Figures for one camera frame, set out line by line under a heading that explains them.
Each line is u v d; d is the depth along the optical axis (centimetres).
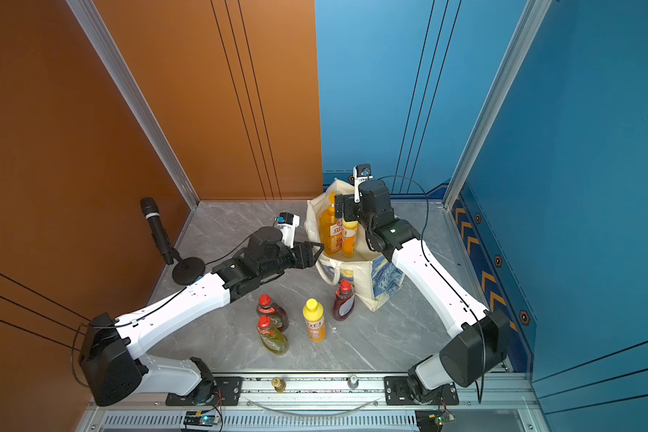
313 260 68
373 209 53
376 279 78
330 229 91
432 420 70
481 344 40
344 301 77
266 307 72
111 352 40
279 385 71
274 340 72
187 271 97
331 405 72
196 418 72
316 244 67
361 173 63
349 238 93
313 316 67
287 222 67
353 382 72
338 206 68
